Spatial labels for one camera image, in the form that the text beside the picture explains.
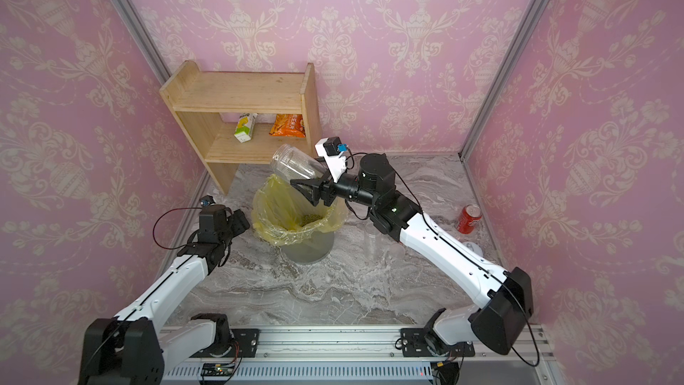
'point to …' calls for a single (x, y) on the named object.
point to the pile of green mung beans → (308, 218)
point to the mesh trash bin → (312, 249)
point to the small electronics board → (217, 369)
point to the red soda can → (469, 216)
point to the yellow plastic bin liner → (282, 215)
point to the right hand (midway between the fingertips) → (304, 171)
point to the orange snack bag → (289, 125)
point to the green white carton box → (245, 127)
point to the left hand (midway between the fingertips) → (236, 218)
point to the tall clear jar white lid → (370, 235)
